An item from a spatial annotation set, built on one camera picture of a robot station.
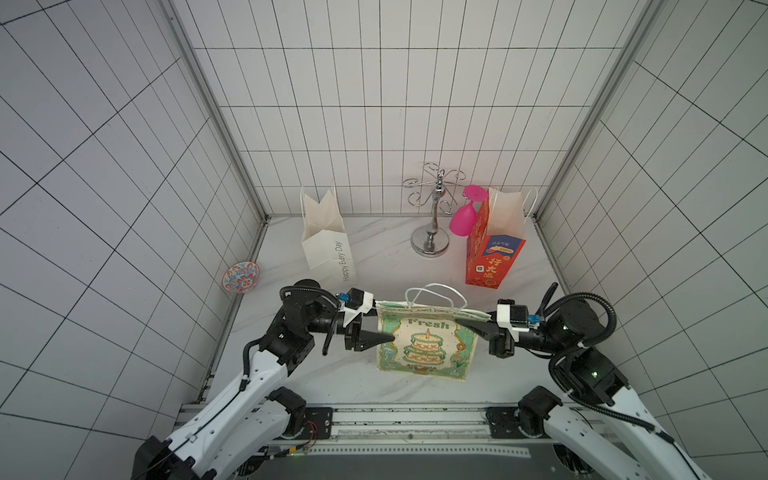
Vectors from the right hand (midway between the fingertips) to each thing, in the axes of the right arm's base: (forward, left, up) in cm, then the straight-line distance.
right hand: (455, 310), depth 58 cm
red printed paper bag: (+26, -14, -7) cm, 30 cm away
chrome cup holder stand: (+44, 0, -31) cm, 54 cm away
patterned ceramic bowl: (+23, +66, -30) cm, 77 cm away
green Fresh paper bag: (-4, +5, -6) cm, 9 cm away
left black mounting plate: (-17, +30, -31) cm, 47 cm away
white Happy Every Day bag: (+24, +33, -8) cm, 42 cm away
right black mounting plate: (-14, -17, -31) cm, 37 cm away
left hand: (-1, +14, -7) cm, 16 cm away
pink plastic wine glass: (+40, -8, -14) cm, 43 cm away
